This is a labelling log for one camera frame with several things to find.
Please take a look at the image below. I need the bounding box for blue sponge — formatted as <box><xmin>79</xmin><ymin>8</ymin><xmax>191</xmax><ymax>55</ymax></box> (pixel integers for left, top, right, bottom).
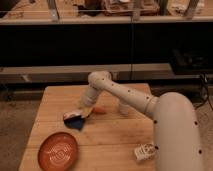
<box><xmin>64</xmin><ymin>119</ymin><xmax>84</xmax><ymax>130</ymax></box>

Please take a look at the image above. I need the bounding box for orange round plate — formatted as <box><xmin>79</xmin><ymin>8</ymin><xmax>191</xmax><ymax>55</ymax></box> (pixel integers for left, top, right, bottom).
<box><xmin>37</xmin><ymin>132</ymin><xmax>78</xmax><ymax>171</ymax></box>

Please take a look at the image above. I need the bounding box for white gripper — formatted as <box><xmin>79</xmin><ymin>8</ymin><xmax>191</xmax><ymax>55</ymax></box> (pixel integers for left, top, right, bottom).
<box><xmin>80</xmin><ymin>85</ymin><xmax>101</xmax><ymax>118</ymax></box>

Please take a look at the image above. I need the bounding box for orange plastic carrot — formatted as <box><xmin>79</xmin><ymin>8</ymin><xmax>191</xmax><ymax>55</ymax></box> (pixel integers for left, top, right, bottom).
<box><xmin>92</xmin><ymin>107</ymin><xmax>106</xmax><ymax>114</ymax></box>

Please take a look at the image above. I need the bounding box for black cable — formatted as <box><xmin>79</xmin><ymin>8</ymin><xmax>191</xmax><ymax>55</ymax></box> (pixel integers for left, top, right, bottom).
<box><xmin>194</xmin><ymin>74</ymin><xmax>213</xmax><ymax>111</ymax></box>

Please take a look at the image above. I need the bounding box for black equipment on shelf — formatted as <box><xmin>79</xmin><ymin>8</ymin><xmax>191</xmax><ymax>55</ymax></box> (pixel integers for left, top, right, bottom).
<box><xmin>170</xmin><ymin>50</ymin><xmax>213</xmax><ymax>75</ymax></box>

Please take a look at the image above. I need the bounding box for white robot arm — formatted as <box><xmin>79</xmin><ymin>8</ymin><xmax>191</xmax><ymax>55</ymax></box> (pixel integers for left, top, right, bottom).
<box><xmin>80</xmin><ymin>71</ymin><xmax>204</xmax><ymax>171</ymax></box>

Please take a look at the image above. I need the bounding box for clear plastic cup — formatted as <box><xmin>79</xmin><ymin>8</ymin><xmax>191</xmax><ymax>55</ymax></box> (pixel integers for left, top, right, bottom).
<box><xmin>118</xmin><ymin>100</ymin><xmax>130</xmax><ymax>115</ymax></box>

